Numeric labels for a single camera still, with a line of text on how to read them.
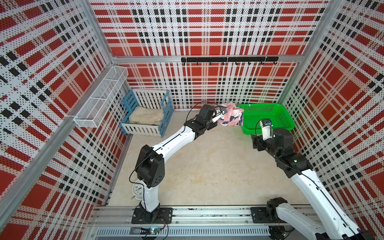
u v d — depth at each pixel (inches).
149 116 43.4
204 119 25.5
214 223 28.4
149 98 45.0
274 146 22.0
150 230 27.4
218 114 28.4
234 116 31.0
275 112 46.6
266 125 24.3
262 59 34.9
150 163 20.0
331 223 15.2
